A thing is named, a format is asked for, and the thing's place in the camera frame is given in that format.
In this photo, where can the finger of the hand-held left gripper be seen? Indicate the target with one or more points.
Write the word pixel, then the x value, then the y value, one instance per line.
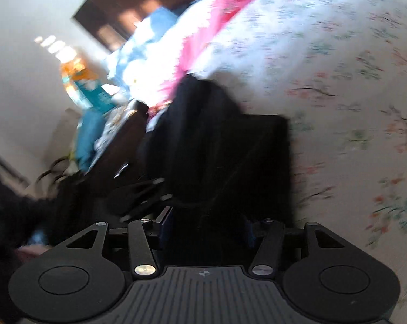
pixel 147 207
pixel 136 192

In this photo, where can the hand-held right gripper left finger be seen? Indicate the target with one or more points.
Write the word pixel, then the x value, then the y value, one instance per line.
pixel 165 224

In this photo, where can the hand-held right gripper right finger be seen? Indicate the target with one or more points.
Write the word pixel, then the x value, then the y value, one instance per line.
pixel 250 232

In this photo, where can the black pants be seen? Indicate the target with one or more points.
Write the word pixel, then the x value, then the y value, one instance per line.
pixel 223 155

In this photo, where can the blue cloth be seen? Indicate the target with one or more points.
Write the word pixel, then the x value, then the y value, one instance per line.
pixel 88 138

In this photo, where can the orange and teal packet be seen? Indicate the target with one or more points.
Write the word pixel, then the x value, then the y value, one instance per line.
pixel 88 87

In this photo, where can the blue and white pillow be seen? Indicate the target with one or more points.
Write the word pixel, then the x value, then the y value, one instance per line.
pixel 146 47

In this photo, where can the floral printed blanket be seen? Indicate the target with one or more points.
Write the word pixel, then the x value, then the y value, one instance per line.
pixel 341 74

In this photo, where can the dark wooden headboard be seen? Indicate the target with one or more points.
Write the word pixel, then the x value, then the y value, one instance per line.
pixel 122 10

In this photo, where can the dark wooden bed frame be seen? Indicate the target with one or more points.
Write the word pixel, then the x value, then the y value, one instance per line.
pixel 119 152

